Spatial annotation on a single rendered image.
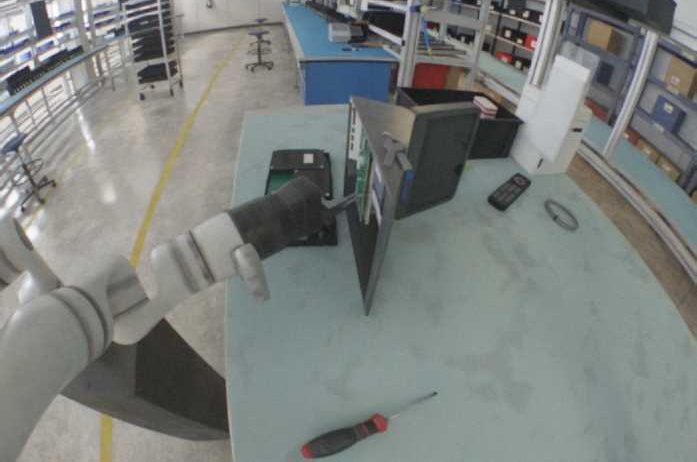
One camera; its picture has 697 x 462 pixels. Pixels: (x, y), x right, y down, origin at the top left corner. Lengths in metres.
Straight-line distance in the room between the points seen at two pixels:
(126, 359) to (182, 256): 0.37
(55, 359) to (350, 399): 0.30
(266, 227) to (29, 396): 0.29
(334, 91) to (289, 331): 1.76
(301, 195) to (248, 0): 11.27
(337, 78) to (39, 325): 1.92
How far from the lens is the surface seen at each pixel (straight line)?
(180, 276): 0.33
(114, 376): 0.66
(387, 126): 0.36
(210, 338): 1.57
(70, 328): 0.26
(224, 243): 0.33
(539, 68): 0.99
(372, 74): 2.03
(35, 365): 0.24
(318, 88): 1.98
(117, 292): 0.35
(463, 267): 0.50
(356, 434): 0.34
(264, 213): 0.35
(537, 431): 0.45
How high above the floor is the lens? 1.36
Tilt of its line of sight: 41 degrees down
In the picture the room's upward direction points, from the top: 5 degrees clockwise
